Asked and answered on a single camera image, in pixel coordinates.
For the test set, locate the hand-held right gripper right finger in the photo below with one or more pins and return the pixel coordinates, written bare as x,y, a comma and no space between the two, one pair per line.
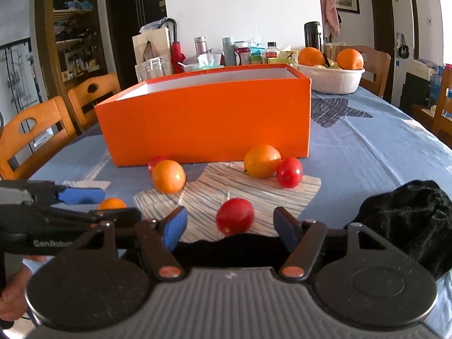
285,231

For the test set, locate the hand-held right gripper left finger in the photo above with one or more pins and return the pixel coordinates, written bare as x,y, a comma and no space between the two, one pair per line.
174,227

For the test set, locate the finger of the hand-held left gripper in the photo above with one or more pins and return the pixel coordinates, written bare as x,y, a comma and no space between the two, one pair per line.
81,195
116,216

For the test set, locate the small orange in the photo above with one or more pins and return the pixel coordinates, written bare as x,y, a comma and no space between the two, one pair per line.
111,203

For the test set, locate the red tomato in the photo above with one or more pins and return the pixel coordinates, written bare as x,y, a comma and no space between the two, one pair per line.
289,172
235,215
154,162

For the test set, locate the orange cardboard box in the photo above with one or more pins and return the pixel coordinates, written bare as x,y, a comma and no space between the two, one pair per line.
212,123

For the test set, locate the person's left hand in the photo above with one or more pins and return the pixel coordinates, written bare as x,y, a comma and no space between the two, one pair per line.
12,293

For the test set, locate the large orange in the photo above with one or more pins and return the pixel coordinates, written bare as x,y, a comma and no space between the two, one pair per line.
262,160

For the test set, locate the wooden chair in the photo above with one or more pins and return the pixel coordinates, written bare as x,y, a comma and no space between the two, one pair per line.
443,106
106,84
378,67
46,116

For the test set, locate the blue star print tablecloth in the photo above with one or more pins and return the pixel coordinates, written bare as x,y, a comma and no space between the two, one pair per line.
370,141

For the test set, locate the black cloth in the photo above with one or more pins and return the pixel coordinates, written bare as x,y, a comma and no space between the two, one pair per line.
409,215

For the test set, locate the wooden shelf cabinet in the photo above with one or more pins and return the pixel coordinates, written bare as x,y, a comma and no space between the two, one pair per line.
44,42

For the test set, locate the white fruit bowl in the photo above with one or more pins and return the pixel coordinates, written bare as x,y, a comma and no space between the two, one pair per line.
335,81

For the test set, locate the tissue pack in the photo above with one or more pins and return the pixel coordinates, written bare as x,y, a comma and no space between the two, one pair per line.
204,61

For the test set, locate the red umbrella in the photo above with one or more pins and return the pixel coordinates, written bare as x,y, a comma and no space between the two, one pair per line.
176,54

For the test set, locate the green fruit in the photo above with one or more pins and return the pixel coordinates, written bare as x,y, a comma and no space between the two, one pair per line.
332,66

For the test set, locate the white tote bag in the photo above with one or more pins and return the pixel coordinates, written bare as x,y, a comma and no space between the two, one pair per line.
157,40

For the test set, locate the red label bottle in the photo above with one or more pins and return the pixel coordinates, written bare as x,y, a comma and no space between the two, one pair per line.
271,54

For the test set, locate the dark door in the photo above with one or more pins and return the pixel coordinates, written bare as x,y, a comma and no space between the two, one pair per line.
134,24

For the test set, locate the red label container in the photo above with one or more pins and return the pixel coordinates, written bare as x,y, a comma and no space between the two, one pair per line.
243,56

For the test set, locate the grey thermos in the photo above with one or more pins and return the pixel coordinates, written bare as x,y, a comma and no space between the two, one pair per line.
229,53

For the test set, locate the pink bottle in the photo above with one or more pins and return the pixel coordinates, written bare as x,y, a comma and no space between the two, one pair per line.
200,46

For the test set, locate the black thermos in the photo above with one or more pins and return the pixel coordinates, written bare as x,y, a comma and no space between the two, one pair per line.
313,39

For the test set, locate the small hanging bag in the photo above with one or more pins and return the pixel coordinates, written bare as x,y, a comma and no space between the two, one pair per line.
403,49

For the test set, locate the pink hanging garment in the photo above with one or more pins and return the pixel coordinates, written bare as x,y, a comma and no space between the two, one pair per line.
331,14

